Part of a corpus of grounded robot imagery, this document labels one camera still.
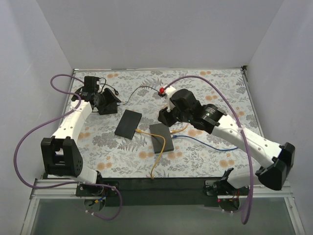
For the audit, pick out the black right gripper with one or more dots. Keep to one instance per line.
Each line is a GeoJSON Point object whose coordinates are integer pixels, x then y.
{"type": "Point", "coordinates": [166, 117]}

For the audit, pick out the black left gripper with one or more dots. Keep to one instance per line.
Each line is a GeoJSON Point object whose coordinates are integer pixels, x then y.
{"type": "Point", "coordinates": [109, 102]}

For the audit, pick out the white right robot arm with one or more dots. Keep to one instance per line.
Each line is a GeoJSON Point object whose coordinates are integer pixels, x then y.
{"type": "Point", "coordinates": [275, 160]}

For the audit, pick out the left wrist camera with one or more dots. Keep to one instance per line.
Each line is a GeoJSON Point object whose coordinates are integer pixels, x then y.
{"type": "Point", "coordinates": [91, 84]}

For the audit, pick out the floral patterned table mat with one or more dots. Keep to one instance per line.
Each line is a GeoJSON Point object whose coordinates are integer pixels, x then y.
{"type": "Point", "coordinates": [196, 153]}

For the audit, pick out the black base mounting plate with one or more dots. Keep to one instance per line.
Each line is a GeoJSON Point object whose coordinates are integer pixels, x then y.
{"type": "Point", "coordinates": [167, 191]}

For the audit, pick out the black network switch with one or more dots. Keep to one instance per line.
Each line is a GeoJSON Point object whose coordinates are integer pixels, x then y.
{"type": "Point", "coordinates": [161, 132]}
{"type": "Point", "coordinates": [128, 124]}

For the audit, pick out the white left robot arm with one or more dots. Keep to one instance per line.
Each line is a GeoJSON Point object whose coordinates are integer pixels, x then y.
{"type": "Point", "coordinates": [61, 155]}

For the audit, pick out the aluminium frame rail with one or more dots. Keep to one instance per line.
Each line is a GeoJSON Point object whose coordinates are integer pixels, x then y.
{"type": "Point", "coordinates": [69, 190]}

